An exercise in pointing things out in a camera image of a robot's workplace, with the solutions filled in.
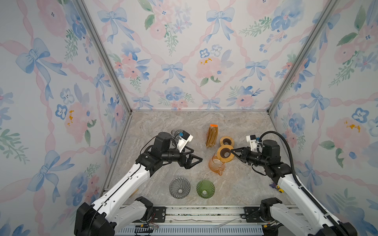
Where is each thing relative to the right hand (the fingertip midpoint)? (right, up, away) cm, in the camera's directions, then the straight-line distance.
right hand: (231, 150), depth 77 cm
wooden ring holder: (+3, +3, +24) cm, 25 cm away
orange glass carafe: (-5, -12, +16) cm, 21 cm away
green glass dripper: (-13, -22, +5) cm, 26 cm away
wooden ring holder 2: (-3, -3, +3) cm, 5 cm away
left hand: (-18, -1, -7) cm, 19 cm away
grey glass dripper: (-27, -21, +4) cm, 34 cm away
